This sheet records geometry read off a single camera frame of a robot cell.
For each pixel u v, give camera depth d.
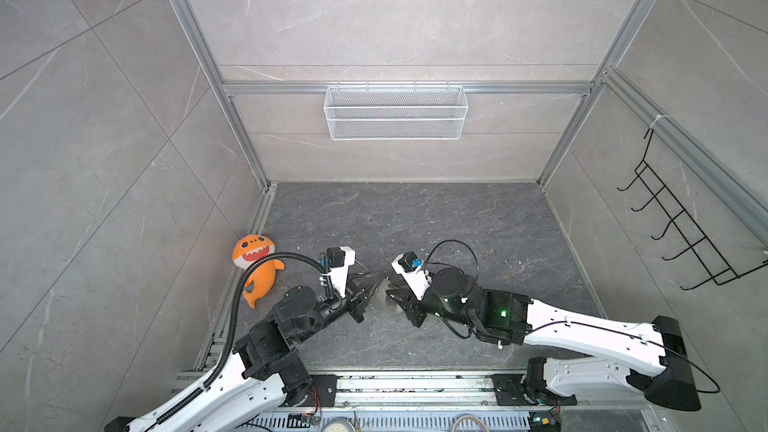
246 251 0.90
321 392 0.73
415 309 0.57
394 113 1.01
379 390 0.75
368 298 0.59
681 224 0.67
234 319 0.46
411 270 0.55
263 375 0.47
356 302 0.53
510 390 0.74
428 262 0.54
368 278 0.59
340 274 0.54
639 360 0.41
